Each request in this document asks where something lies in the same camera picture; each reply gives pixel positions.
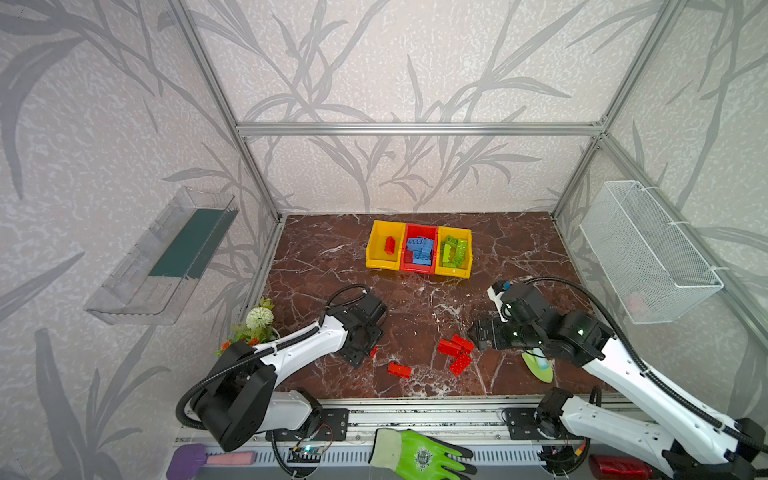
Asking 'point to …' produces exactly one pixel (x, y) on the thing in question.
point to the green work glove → (411, 455)
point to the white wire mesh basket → (657, 275)
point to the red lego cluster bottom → (461, 364)
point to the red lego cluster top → (464, 345)
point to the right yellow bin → (464, 269)
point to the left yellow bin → (376, 256)
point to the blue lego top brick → (423, 245)
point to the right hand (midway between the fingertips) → (481, 322)
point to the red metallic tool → (606, 467)
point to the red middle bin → (414, 230)
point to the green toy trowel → (539, 364)
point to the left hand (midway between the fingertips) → (380, 336)
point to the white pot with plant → (258, 328)
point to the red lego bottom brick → (400, 370)
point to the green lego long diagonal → (446, 253)
